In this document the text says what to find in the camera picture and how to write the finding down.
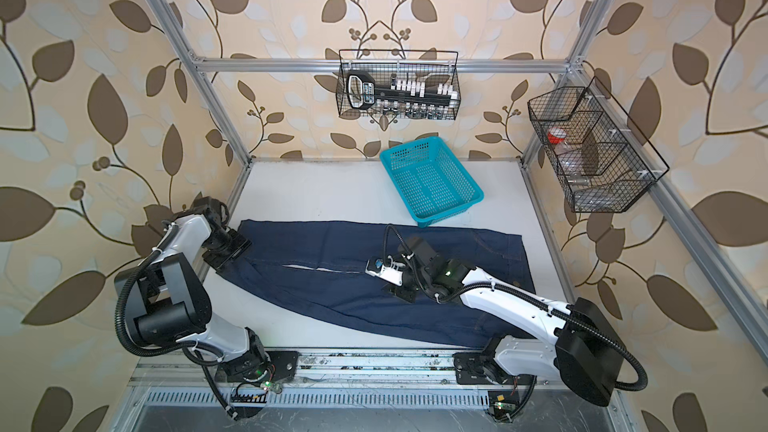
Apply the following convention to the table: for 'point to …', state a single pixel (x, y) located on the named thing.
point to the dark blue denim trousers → (321, 267)
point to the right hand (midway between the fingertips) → (387, 281)
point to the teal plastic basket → (432, 182)
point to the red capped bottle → (556, 135)
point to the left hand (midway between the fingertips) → (242, 253)
